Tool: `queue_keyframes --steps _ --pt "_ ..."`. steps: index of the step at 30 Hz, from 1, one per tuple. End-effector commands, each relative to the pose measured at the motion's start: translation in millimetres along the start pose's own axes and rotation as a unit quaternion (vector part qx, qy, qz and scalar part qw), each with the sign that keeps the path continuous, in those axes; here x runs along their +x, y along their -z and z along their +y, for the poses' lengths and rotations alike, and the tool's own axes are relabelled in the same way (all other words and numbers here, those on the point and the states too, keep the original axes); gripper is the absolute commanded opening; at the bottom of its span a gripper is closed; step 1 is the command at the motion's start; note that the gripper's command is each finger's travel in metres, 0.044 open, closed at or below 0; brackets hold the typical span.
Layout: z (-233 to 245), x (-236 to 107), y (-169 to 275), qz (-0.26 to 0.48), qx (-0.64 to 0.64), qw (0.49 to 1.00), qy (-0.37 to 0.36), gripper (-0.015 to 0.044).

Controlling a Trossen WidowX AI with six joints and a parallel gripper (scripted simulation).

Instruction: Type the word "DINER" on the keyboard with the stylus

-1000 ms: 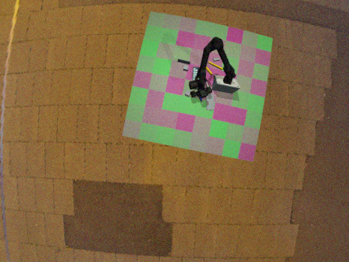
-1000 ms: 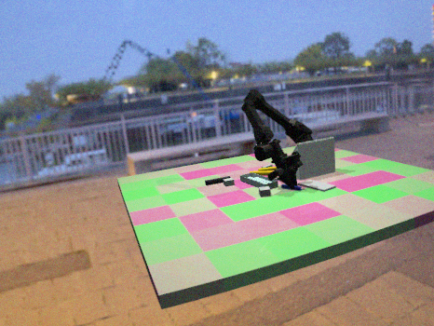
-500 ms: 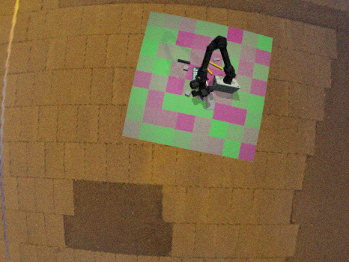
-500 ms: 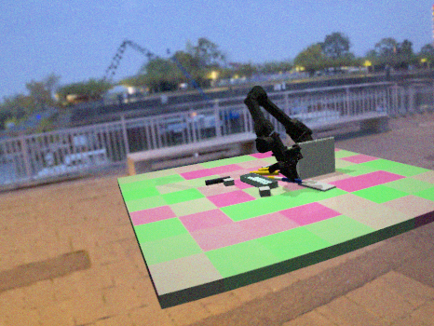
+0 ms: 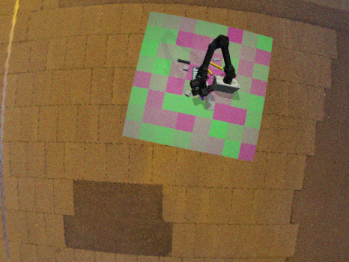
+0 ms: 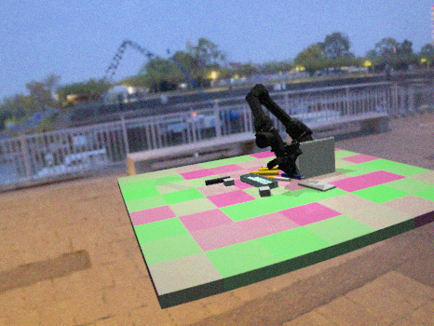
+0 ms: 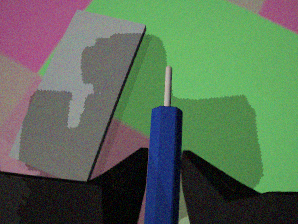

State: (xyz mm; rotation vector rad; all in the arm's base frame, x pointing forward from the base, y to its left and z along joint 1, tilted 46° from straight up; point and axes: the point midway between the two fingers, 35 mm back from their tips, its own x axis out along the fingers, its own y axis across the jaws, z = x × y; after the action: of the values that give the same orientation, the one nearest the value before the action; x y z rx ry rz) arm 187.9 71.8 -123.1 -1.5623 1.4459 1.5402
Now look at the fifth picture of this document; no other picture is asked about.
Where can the grey keyboard with white letter keys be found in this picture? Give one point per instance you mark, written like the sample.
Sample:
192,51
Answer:
194,71

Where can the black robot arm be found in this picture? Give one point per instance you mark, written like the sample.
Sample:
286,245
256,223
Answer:
222,42

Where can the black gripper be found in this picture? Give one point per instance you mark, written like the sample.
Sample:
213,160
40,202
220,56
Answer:
197,92

